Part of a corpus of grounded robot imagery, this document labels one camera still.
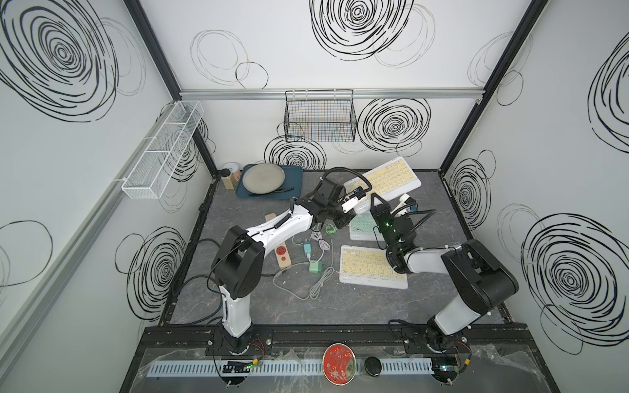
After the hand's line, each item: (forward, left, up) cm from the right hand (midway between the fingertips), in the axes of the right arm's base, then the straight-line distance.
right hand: (372, 194), depth 84 cm
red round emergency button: (-47, +12, -18) cm, 51 cm away
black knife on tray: (+18, +39, -20) cm, 47 cm away
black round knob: (-48, +3, -12) cm, 49 cm away
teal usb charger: (-12, +23, -18) cm, 31 cm away
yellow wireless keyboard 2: (-17, 0, -21) cm, 27 cm away
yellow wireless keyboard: (+5, -6, +2) cm, 8 cm away
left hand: (-3, +7, -6) cm, 10 cm away
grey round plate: (+25, +47, -20) cm, 57 cm away
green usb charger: (-19, +19, -19) cm, 33 cm away
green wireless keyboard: (0, 0, -21) cm, 21 cm away
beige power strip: (-15, +32, -18) cm, 40 cm away
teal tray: (+22, +32, -21) cm, 44 cm away
